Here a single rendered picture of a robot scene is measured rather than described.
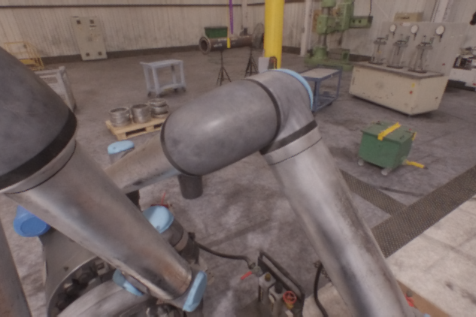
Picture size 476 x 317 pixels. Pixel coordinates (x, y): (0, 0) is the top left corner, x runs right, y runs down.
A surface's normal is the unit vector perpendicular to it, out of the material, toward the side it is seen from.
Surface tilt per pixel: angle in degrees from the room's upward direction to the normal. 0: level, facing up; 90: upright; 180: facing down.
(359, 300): 82
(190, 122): 53
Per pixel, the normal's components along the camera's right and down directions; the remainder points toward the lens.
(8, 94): 0.80, -0.22
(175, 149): -0.50, 0.30
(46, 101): 0.86, -0.45
